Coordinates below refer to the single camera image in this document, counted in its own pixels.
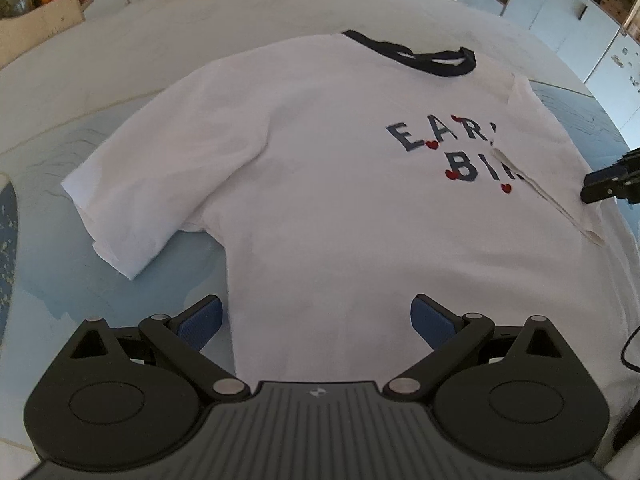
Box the white T-shirt navy collar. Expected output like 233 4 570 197
61 29 633 387

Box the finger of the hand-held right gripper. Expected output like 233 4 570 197
580 181 640 207
585 148 640 188

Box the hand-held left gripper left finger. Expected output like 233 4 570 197
65 294 251 403

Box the white cabinet wall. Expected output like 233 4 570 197
457 0 640 137

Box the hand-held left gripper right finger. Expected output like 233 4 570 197
382 295 568 403

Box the marbled blue white tablecloth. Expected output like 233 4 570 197
0 0 640 463

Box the black cable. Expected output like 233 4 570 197
619 323 640 377

